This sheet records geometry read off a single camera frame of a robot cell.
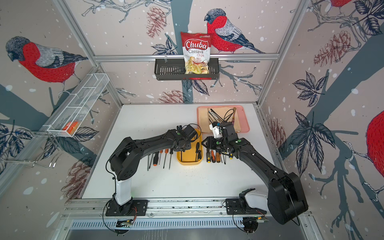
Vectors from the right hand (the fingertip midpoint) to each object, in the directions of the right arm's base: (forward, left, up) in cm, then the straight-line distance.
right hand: (203, 142), depth 82 cm
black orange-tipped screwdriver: (-7, +28, -10) cm, 31 cm away
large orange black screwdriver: (0, +23, -13) cm, 27 cm away
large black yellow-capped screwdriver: (-1, +20, -13) cm, 24 cm away
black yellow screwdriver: (-2, -3, -13) cm, 13 cm away
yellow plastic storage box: (-1, +5, -15) cm, 16 cm away
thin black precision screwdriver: (-2, -11, -15) cm, 19 cm away
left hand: (+4, +9, -9) cm, 14 cm away
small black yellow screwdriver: (+1, -14, -14) cm, 20 cm away
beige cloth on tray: (+31, -3, -13) cm, 34 cm away
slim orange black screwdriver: (-4, -6, -13) cm, 15 cm away
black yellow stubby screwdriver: (-1, -17, -13) cm, 22 cm away
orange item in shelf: (-6, +60, +20) cm, 64 cm away
